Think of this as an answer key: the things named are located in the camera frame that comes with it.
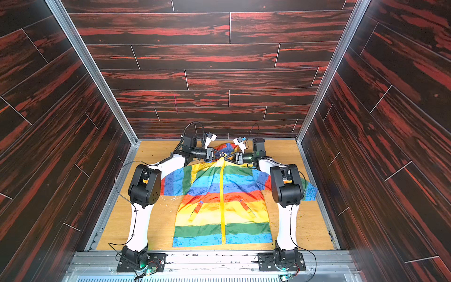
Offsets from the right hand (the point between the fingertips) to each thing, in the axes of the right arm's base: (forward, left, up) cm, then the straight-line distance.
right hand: (227, 158), depth 95 cm
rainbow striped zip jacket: (-21, +2, -12) cm, 24 cm away
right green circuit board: (-52, -27, -10) cm, 59 cm away
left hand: (-2, +1, +4) cm, 4 cm away
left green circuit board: (-52, +29, -10) cm, 61 cm away
